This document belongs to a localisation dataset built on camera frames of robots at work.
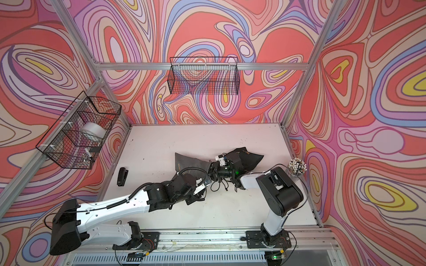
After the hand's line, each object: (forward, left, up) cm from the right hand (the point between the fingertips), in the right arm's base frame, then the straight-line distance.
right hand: (202, 174), depth 84 cm
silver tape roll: (+13, +48, +23) cm, 55 cm away
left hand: (-8, -1, +3) cm, 9 cm away
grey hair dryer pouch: (+8, +11, +1) cm, 14 cm away
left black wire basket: (+13, +59, +18) cm, 63 cm away
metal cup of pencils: (-2, -45, +8) cm, 46 cm away
